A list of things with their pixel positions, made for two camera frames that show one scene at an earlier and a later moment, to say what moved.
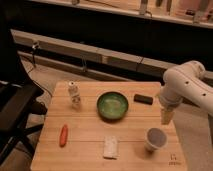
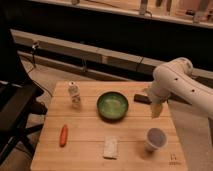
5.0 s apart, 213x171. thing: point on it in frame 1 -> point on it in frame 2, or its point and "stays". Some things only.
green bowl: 112,105 stays
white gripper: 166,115 -> 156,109
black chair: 18,100 stays
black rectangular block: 143,99 stays
